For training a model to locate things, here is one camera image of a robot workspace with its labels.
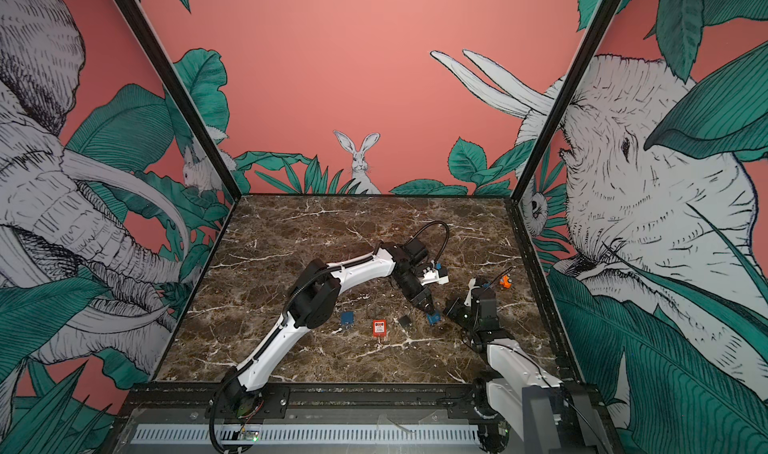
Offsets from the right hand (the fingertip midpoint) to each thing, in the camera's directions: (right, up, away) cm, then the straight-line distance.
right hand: (444, 297), depth 88 cm
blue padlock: (-29, -6, -1) cm, 30 cm away
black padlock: (-12, -7, 0) cm, 14 cm away
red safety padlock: (-19, -8, -3) cm, 21 cm away
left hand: (-3, -3, -2) cm, 5 cm away
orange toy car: (+22, +2, +7) cm, 23 cm away
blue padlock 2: (-3, -7, -1) cm, 7 cm away
